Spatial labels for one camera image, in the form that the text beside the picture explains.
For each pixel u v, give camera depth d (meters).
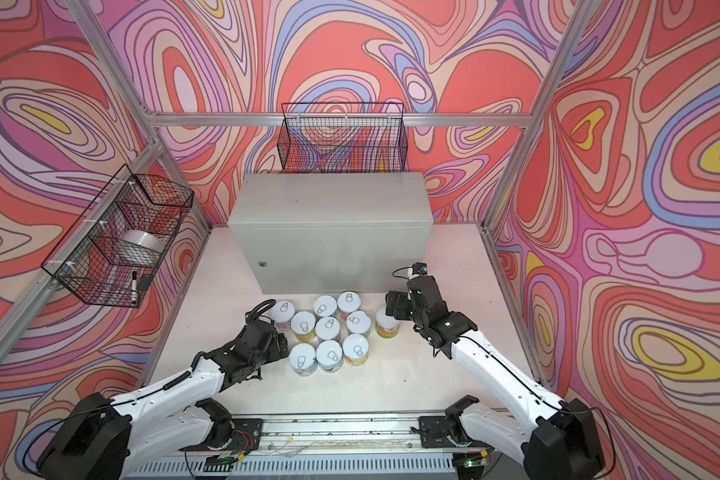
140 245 0.70
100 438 0.40
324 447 0.72
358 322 0.87
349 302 0.91
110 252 0.75
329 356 0.80
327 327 0.86
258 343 0.67
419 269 0.71
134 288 0.72
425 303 0.60
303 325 0.86
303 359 0.80
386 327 0.86
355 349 0.82
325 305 0.91
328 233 1.08
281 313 0.88
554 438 0.38
